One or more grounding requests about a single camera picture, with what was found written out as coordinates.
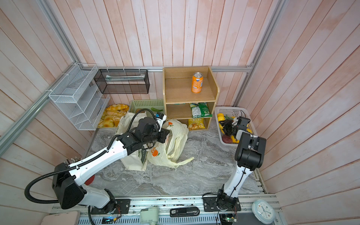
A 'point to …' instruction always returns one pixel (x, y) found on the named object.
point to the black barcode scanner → (184, 211)
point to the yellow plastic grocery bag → (169, 154)
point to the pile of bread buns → (111, 115)
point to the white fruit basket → (234, 111)
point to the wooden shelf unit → (177, 95)
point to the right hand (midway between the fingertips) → (220, 122)
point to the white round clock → (263, 211)
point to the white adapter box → (149, 215)
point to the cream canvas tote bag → (137, 161)
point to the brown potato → (137, 110)
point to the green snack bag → (200, 110)
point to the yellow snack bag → (196, 123)
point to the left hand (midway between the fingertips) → (169, 134)
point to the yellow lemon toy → (221, 116)
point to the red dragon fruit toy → (227, 138)
